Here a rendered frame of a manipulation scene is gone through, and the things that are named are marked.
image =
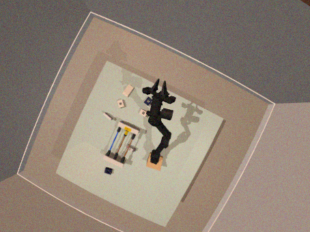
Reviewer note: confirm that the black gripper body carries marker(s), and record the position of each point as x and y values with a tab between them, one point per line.
157	98

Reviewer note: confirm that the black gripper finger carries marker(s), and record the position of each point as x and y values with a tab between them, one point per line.
164	91
155	86

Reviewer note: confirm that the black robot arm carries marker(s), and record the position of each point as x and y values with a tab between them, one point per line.
155	120

